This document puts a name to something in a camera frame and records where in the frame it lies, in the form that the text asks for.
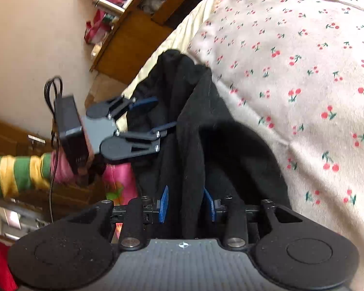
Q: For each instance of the steel thermos bottle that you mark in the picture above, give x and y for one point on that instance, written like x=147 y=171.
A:
x=109 y=5

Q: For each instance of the wooden cabinet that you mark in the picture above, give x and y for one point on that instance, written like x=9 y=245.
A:
x=127 y=45

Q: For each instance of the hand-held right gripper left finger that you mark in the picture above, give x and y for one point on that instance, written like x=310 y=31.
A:
x=163 y=206

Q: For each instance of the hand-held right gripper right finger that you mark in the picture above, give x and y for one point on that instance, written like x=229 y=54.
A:
x=209 y=206

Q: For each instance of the red printed plastic bag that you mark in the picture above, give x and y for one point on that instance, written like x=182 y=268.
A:
x=97 y=27

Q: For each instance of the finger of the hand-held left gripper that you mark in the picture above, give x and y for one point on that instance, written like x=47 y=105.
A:
x=166 y=127
x=145 y=101

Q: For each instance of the red cloth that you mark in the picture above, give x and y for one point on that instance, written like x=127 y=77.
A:
x=0 y=263

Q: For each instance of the person's left forearm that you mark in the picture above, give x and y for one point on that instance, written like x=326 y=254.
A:
x=18 y=172

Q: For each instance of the brown wooden furniture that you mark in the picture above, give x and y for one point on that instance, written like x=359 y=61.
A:
x=6 y=136

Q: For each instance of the cherry print bed sheet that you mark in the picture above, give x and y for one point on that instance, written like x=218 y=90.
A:
x=306 y=66

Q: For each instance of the person's left hand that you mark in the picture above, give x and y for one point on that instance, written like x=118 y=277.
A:
x=92 y=172

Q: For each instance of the black pants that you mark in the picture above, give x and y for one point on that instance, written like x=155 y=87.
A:
x=230 y=157

